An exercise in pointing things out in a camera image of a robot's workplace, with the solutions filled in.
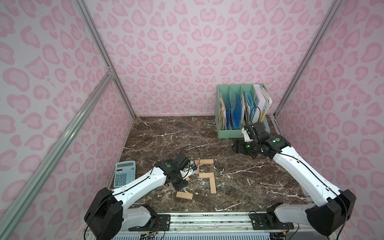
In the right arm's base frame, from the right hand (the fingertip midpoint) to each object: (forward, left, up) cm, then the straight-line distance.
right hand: (236, 147), depth 78 cm
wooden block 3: (-7, +15, -20) cm, 26 cm away
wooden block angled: (-12, +12, -18) cm, 25 cm away
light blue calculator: (-8, +63, -17) cm, 66 cm away
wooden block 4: (-10, +26, -19) cm, 34 cm away
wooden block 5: (-18, +27, -20) cm, 38 cm away
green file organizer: (+24, +4, +4) cm, 25 cm away
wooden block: (+2, +15, -21) cm, 26 cm away
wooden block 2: (-4, +20, -19) cm, 28 cm away
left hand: (-11, +28, -14) cm, 34 cm away
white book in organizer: (+30, -21, +4) cm, 37 cm away
